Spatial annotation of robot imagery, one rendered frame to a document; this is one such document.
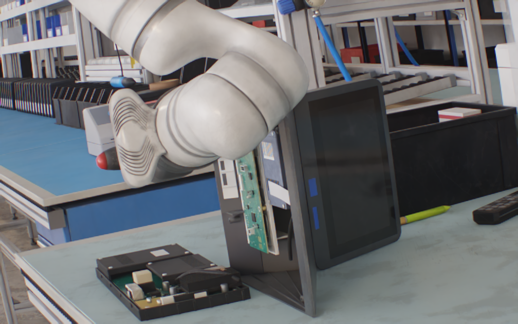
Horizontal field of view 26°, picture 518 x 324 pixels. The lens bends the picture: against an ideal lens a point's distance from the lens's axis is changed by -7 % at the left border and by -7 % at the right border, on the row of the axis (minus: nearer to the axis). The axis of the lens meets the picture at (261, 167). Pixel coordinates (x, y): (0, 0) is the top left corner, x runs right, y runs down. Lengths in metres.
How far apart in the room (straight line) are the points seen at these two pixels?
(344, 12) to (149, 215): 0.71
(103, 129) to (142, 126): 2.30
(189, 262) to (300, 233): 0.28
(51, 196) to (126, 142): 1.76
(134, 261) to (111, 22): 0.58
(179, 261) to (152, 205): 1.44
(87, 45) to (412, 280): 3.82
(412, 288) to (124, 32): 0.47
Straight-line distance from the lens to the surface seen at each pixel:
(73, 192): 2.82
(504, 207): 1.51
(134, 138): 1.07
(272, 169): 1.28
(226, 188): 1.40
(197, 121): 0.92
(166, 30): 0.94
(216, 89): 0.91
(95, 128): 3.38
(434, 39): 8.91
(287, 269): 1.41
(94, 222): 2.85
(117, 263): 1.49
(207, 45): 0.96
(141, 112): 1.08
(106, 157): 1.25
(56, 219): 2.83
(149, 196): 2.88
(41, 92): 5.33
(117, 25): 0.95
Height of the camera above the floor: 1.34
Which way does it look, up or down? 9 degrees down
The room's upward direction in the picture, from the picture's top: 9 degrees counter-clockwise
